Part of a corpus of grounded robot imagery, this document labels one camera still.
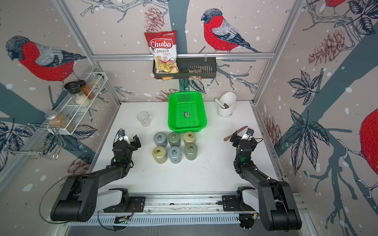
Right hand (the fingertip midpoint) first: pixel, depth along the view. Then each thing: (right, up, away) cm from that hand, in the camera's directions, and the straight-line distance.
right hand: (243, 132), depth 87 cm
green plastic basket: (-36, +13, +27) cm, 47 cm away
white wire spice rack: (-98, -2, -20) cm, 100 cm away
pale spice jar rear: (-87, +30, -4) cm, 92 cm away
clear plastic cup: (-67, +8, +20) cm, 71 cm away
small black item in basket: (-36, +11, +25) cm, 45 cm away
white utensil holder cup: (-5, +22, +19) cm, 29 cm away
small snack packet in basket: (-30, +34, +3) cm, 46 cm away
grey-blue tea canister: (-51, -5, +3) cm, 51 cm away
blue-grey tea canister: (-41, -12, -4) cm, 43 cm away
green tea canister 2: (-32, -11, -2) cm, 33 cm away
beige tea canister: (-33, -4, +3) cm, 33 cm away
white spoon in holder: (-10, +18, +19) cm, 28 cm away
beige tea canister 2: (-49, -13, -4) cm, 51 cm away
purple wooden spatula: (-8, -6, +11) cm, 15 cm away
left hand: (-69, -1, +2) cm, 69 cm away
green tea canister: (-42, -5, +3) cm, 43 cm away
